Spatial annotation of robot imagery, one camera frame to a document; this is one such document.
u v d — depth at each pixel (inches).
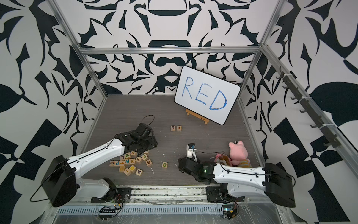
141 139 25.4
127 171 31.3
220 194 26.1
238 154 32.1
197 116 40.1
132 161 32.7
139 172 31.2
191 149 28.0
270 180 18.7
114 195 27.1
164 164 32.5
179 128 38.4
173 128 38.0
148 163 32.6
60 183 15.9
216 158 32.4
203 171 23.0
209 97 36.4
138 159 33.2
